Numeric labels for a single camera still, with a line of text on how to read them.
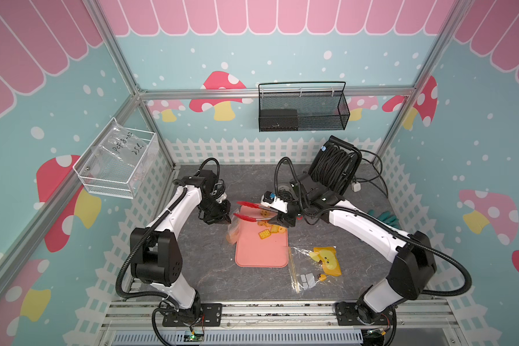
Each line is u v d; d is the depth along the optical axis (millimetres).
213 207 730
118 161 716
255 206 793
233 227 827
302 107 946
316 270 831
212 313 745
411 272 424
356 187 1061
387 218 971
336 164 893
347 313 742
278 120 874
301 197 623
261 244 920
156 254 457
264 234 932
